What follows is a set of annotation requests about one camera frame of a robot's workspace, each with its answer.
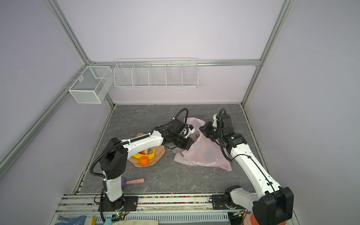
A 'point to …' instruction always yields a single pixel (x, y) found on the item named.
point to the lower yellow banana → (151, 155)
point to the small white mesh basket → (91, 86)
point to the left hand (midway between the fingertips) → (195, 149)
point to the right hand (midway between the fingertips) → (198, 126)
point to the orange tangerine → (144, 161)
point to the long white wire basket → (159, 73)
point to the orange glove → (253, 221)
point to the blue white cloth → (78, 220)
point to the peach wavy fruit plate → (159, 151)
